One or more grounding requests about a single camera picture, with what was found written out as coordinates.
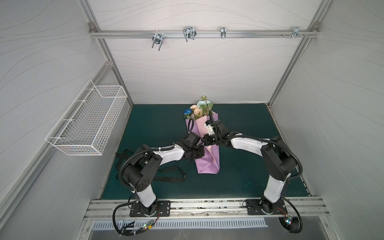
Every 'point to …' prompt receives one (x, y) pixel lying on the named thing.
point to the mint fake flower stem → (203, 106)
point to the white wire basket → (85, 126)
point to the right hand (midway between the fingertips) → (203, 135)
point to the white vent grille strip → (109, 225)
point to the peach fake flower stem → (198, 112)
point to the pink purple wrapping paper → (209, 162)
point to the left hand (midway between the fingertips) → (207, 152)
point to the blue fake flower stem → (187, 111)
